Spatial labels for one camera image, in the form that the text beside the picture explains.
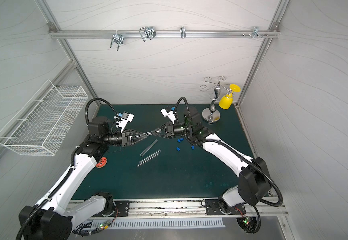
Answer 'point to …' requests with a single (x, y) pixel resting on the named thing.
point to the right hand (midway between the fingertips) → (151, 134)
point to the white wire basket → (40, 127)
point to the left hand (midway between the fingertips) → (142, 138)
